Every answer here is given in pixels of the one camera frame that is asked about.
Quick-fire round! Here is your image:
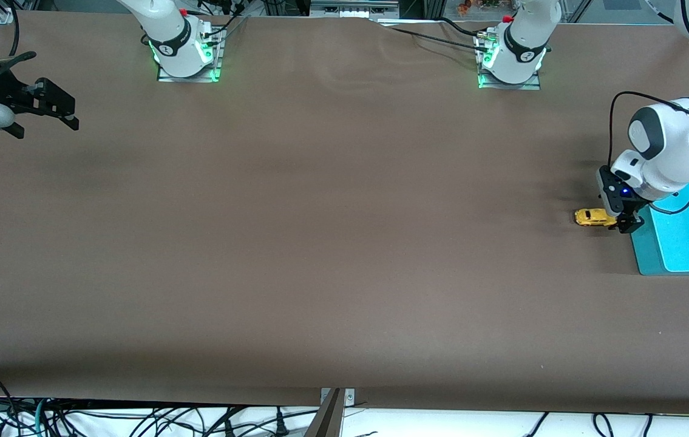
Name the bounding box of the long black base cable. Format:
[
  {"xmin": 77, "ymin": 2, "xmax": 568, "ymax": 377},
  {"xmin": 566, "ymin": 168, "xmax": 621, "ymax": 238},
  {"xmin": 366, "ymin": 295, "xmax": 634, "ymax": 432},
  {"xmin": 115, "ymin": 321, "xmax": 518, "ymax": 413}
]
[{"xmin": 378, "ymin": 24, "xmax": 489, "ymax": 53}]

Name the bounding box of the short black base cable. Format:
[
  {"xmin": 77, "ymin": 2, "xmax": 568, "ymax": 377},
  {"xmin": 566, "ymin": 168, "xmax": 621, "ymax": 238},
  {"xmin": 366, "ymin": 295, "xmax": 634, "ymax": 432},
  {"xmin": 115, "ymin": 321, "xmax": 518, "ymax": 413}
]
[{"xmin": 438, "ymin": 16, "xmax": 492, "ymax": 38}]

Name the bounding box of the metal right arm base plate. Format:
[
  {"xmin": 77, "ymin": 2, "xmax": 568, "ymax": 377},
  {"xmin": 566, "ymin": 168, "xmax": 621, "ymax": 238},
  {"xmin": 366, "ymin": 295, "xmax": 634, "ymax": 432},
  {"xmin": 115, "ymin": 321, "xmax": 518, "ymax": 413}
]
[{"xmin": 157, "ymin": 27, "xmax": 224, "ymax": 83}]

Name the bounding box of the yellow beetle toy car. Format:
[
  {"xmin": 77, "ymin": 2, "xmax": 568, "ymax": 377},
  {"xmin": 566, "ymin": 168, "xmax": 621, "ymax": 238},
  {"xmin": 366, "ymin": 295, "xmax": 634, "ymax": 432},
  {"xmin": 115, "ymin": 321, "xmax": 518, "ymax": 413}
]
[{"xmin": 574, "ymin": 208, "xmax": 619, "ymax": 228}]

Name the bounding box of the teal floor cable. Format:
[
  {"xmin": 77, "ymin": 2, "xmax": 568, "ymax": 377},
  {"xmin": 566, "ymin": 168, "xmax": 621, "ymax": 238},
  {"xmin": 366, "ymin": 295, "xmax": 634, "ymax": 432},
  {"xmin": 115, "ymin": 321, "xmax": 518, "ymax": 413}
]
[{"xmin": 33, "ymin": 398, "xmax": 49, "ymax": 437}]

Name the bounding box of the brown table cover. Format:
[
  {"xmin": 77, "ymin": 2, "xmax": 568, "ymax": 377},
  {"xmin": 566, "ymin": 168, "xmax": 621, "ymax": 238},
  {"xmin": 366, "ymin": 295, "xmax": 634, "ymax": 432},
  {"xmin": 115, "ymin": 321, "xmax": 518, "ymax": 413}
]
[{"xmin": 0, "ymin": 12, "xmax": 689, "ymax": 417}]

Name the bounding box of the dark metal support beam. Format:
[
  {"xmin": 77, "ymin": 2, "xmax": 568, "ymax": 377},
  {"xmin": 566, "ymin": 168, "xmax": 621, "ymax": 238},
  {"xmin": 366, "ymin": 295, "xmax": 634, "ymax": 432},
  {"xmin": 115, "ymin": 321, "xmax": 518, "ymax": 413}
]
[{"xmin": 303, "ymin": 388, "xmax": 345, "ymax": 437}]

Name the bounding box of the small metal table bracket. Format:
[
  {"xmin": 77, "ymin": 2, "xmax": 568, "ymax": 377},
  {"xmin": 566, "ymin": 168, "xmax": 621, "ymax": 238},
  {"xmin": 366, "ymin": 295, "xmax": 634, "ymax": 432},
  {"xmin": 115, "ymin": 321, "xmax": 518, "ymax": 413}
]
[{"xmin": 320, "ymin": 387, "xmax": 356, "ymax": 406}]

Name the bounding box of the grey metal equipment box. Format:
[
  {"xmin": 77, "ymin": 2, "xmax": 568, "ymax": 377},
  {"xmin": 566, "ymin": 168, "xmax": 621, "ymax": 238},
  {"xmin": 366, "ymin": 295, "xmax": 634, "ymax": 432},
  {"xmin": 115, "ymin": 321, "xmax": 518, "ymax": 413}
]
[{"xmin": 309, "ymin": 0, "xmax": 400, "ymax": 19}]

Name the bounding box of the teal plastic storage bin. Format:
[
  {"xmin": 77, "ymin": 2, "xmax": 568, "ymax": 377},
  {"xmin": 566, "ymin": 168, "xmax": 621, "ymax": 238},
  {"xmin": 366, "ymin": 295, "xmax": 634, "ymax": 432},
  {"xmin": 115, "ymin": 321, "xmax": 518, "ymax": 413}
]
[{"xmin": 630, "ymin": 158, "xmax": 689, "ymax": 276}]

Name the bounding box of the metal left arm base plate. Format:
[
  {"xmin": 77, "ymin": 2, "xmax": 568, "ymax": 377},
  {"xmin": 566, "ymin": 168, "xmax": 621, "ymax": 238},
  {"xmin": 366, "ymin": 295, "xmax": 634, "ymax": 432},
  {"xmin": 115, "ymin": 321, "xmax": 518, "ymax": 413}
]
[{"xmin": 477, "ymin": 30, "xmax": 543, "ymax": 90}]

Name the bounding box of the black right base cable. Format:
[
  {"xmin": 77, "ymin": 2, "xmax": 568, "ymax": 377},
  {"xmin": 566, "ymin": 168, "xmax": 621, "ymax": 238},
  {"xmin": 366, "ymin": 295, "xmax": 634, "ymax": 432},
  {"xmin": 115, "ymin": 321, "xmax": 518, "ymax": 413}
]
[{"xmin": 199, "ymin": 11, "xmax": 249, "ymax": 39}]

